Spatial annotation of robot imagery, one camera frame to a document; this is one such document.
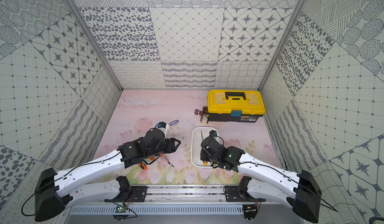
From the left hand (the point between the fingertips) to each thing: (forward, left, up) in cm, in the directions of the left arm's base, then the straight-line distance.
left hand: (178, 139), depth 74 cm
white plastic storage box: (+11, -10, -15) cm, 21 cm away
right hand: (-4, -12, -8) cm, 15 cm away
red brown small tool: (+29, -8, -15) cm, 33 cm away
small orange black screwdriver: (-9, +20, -15) cm, 26 cm away
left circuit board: (-28, +28, -19) cm, 44 cm away
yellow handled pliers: (+28, -14, -16) cm, 35 cm away
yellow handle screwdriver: (-6, -14, -16) cm, 22 cm away
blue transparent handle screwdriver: (+21, +8, -16) cm, 28 cm away
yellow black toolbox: (+24, -34, -1) cm, 42 cm away
